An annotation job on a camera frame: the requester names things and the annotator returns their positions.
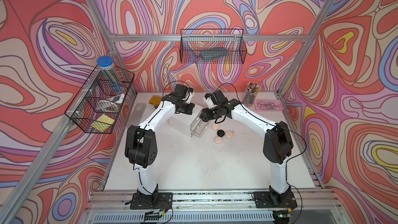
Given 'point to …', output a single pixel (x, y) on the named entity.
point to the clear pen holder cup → (251, 94)
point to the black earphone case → (221, 132)
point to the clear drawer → (198, 126)
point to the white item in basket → (117, 99)
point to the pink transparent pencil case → (269, 105)
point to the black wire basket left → (96, 108)
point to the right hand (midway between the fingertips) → (205, 119)
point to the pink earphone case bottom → (218, 140)
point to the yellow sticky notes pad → (103, 123)
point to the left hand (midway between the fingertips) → (192, 110)
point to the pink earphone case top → (215, 126)
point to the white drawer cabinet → (182, 122)
